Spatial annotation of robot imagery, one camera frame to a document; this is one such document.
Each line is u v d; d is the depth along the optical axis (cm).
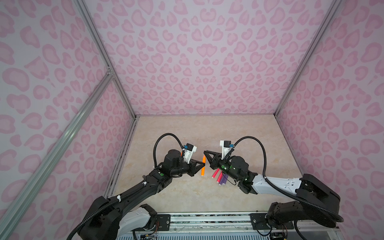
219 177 88
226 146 69
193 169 68
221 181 86
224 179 87
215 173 89
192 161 70
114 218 40
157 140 62
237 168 60
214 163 68
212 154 72
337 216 40
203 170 76
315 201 43
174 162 62
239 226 73
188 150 70
